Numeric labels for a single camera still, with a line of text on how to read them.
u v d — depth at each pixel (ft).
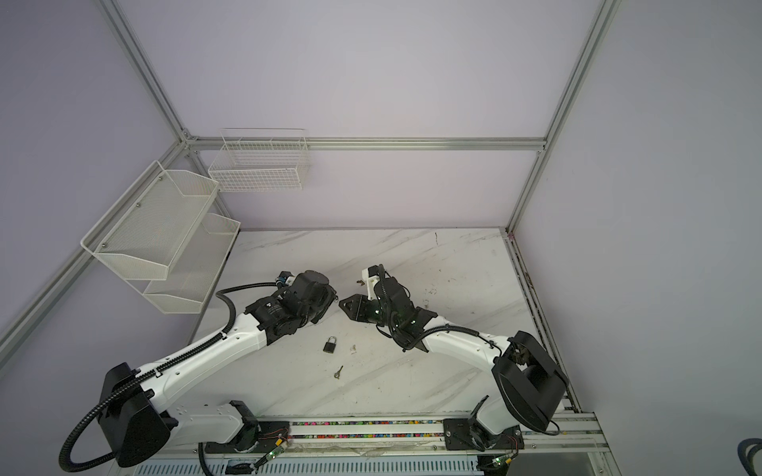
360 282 3.42
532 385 1.41
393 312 2.03
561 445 2.41
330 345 2.94
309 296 1.94
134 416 1.24
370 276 2.44
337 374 2.75
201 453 2.35
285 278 2.35
